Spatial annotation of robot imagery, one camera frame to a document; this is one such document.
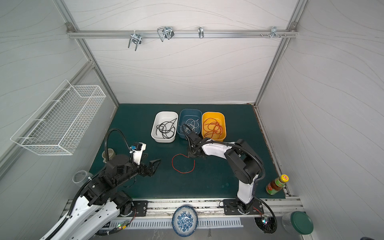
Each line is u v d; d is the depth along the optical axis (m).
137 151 0.61
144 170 0.62
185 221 0.70
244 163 0.48
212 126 1.07
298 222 0.62
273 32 0.77
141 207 0.74
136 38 0.79
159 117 1.07
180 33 0.77
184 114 1.08
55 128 0.67
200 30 0.72
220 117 1.08
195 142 0.73
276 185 0.70
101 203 0.48
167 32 0.77
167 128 1.00
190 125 1.03
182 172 0.86
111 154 0.87
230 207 0.70
